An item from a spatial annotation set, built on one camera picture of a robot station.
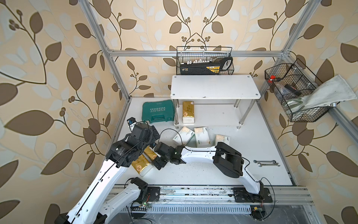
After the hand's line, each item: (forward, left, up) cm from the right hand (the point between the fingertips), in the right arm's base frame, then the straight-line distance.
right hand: (158, 156), depth 87 cm
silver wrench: (-5, -72, -1) cm, 72 cm away
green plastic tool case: (+33, +2, +5) cm, 34 cm away
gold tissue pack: (+25, -20, +13) cm, 35 cm away
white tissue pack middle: (+11, -29, +4) cm, 31 cm away
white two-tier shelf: (+48, -43, -1) cm, 64 cm away
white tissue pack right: (+9, -41, +3) cm, 42 cm away
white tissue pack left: (+12, -17, +3) cm, 21 cm away
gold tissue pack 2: (-7, +7, +6) cm, 12 cm away
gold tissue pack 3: (0, +4, +6) cm, 7 cm away
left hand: (+3, 0, +25) cm, 25 cm away
